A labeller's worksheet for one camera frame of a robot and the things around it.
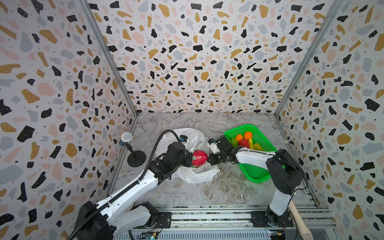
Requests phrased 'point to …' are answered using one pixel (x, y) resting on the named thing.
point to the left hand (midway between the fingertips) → (191, 151)
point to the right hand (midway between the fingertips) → (205, 157)
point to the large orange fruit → (247, 135)
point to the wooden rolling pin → (305, 233)
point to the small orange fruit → (239, 137)
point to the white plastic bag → (196, 140)
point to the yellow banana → (251, 144)
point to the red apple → (244, 143)
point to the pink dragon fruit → (199, 158)
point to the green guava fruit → (234, 142)
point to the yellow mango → (257, 147)
